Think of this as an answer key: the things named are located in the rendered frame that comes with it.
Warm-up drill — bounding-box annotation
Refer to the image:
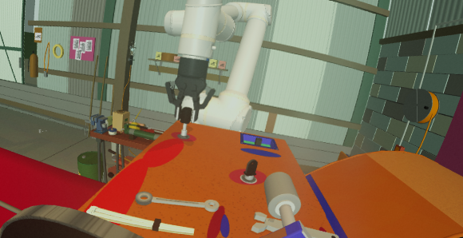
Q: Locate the blue vise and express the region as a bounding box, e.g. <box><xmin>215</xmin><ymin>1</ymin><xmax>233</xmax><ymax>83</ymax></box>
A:
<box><xmin>89</xmin><ymin>113</ymin><xmax>109</xmax><ymax>134</ymax></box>

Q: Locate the brown stick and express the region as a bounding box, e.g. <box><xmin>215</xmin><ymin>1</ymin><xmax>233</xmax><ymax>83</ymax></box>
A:
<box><xmin>89</xmin><ymin>54</ymin><xmax>100</xmax><ymax>121</ymax></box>
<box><xmin>101</xmin><ymin>55</ymin><xmax>109</xmax><ymax>118</ymax></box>

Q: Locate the maroon panel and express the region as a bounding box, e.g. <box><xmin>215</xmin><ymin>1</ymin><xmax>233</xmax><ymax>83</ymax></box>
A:
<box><xmin>434</xmin><ymin>92</ymin><xmax>463</xmax><ymax>177</ymax></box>

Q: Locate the orange rope loop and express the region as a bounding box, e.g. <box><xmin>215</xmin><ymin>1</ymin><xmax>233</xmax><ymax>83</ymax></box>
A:
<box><xmin>42</xmin><ymin>42</ymin><xmax>51</xmax><ymax>77</ymax></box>

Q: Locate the beige throttle lever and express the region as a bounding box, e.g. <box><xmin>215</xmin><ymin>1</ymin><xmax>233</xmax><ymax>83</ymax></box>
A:
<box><xmin>263</xmin><ymin>171</ymin><xmax>303</xmax><ymax>232</ymax></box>

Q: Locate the pink notice board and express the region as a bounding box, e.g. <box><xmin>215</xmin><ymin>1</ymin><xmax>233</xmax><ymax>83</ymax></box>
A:
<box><xmin>69</xmin><ymin>35</ymin><xmax>97</xmax><ymax>62</ymax></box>

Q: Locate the dark key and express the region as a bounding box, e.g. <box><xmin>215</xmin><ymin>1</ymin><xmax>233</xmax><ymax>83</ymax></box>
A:
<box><xmin>240</xmin><ymin>159</ymin><xmax>259</xmax><ymax>184</ymax></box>

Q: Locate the brown steering wheel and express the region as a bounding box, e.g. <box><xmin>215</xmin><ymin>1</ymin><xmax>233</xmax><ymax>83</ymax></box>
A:
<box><xmin>0</xmin><ymin>204</ymin><xmax>144</xmax><ymax>238</ymax></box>

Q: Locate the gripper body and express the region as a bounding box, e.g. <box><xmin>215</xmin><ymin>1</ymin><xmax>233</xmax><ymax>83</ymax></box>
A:
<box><xmin>176</xmin><ymin>55</ymin><xmax>208</xmax><ymax>92</ymax></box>

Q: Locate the red tractor hood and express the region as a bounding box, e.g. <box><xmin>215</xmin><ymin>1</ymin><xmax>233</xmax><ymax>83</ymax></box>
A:
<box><xmin>0</xmin><ymin>146</ymin><xmax>106</xmax><ymax>227</ymax></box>

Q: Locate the red workbench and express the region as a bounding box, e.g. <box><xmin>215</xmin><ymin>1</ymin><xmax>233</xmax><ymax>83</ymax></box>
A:
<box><xmin>89</xmin><ymin>129</ymin><xmax>160</xmax><ymax>183</ymax></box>

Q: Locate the green drum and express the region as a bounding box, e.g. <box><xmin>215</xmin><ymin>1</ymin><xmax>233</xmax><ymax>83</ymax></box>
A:
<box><xmin>77</xmin><ymin>150</ymin><xmax>101</xmax><ymax>181</ymax></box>

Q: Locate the orange hose reel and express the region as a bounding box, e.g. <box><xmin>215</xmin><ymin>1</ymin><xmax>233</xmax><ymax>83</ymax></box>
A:
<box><xmin>403</xmin><ymin>87</ymin><xmax>441</xmax><ymax>155</ymax></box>

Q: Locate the cream flat strip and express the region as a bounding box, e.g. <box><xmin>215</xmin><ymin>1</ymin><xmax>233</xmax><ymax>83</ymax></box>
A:
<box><xmin>85</xmin><ymin>204</ymin><xmax>196</xmax><ymax>236</ymax></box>

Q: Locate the brown wall shelf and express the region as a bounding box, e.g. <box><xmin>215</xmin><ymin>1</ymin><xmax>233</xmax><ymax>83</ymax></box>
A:
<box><xmin>148</xmin><ymin>57</ymin><xmax>230</xmax><ymax>84</ymax></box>

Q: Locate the orange tractor body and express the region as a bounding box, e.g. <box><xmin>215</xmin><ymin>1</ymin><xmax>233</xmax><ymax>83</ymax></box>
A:
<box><xmin>77</xmin><ymin>120</ymin><xmax>349</xmax><ymax>238</ymax></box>

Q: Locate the green cylinder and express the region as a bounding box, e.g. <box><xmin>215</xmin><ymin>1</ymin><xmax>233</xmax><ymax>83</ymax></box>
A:
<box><xmin>124</xmin><ymin>127</ymin><xmax>160</xmax><ymax>141</ymax></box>

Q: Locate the brown fire extinguisher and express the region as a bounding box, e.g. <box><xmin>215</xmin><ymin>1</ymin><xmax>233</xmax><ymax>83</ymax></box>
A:
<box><xmin>28</xmin><ymin>52</ymin><xmax>39</xmax><ymax>79</ymax></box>

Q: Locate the beige ring wrench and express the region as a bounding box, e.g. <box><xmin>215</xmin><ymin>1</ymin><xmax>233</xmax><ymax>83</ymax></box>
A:
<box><xmin>134</xmin><ymin>191</ymin><xmax>220</xmax><ymax>213</ymax></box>

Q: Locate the beige wing nut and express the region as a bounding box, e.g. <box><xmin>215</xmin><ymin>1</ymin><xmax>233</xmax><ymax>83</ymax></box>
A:
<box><xmin>251</xmin><ymin>211</ymin><xmax>287</xmax><ymax>234</ymax></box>

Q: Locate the tan box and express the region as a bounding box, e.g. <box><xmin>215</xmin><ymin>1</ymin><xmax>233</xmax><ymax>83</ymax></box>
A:
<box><xmin>112</xmin><ymin>109</ymin><xmax>130</xmax><ymax>133</ymax></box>

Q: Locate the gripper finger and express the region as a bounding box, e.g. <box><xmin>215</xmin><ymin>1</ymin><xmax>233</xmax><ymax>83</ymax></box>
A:
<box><xmin>164</xmin><ymin>80</ymin><xmax>186</xmax><ymax>110</ymax></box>
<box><xmin>192</xmin><ymin>87</ymin><xmax>217</xmax><ymax>122</ymax></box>

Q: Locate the green framed door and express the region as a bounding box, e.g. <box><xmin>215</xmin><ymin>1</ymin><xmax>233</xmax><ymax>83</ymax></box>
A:
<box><xmin>0</xmin><ymin>0</ymin><xmax>27</xmax><ymax>85</ymax></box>

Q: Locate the orange tractor fender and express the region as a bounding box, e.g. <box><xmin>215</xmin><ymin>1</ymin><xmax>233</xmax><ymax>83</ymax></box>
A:
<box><xmin>305</xmin><ymin>150</ymin><xmax>463</xmax><ymax>238</ymax></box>

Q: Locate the dark stop knob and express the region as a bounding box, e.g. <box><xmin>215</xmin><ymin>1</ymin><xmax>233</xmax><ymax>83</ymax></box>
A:
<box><xmin>176</xmin><ymin>106</ymin><xmax>193</xmax><ymax>140</ymax></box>

